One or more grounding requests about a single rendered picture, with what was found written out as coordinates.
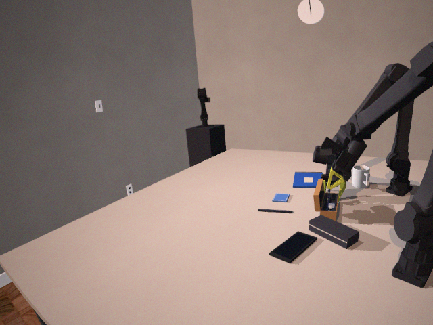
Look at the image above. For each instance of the white mug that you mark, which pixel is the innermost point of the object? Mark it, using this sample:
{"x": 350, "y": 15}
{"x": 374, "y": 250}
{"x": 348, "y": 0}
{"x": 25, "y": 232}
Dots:
{"x": 360, "y": 178}

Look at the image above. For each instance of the dark blue glasses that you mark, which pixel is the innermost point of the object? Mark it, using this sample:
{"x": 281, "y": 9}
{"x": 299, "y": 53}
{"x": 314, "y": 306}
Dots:
{"x": 329, "y": 205}

